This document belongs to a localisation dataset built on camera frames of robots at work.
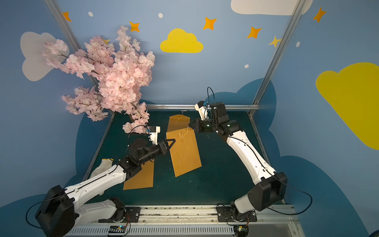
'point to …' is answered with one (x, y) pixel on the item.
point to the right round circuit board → (241, 230)
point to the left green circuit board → (117, 229)
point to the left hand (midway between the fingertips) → (176, 138)
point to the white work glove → (105, 164)
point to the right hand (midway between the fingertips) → (191, 123)
